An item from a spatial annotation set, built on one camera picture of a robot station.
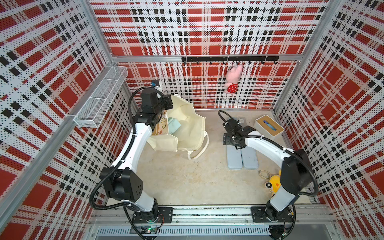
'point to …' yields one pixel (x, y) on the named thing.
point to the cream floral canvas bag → (180, 128)
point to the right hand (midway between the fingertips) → (234, 139)
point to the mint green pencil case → (173, 125)
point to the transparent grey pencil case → (242, 119)
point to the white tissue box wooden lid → (269, 126)
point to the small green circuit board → (152, 230)
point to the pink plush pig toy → (232, 78)
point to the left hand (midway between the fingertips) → (173, 95)
